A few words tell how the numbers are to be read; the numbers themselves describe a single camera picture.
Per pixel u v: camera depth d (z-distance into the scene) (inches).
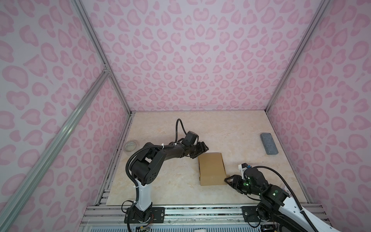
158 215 28.4
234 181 28.5
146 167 19.9
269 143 38.5
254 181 24.0
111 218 29.0
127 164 18.3
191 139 30.2
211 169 32.7
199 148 33.6
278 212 22.1
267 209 24.7
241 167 30.1
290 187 23.5
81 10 27.3
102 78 33.8
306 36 31.0
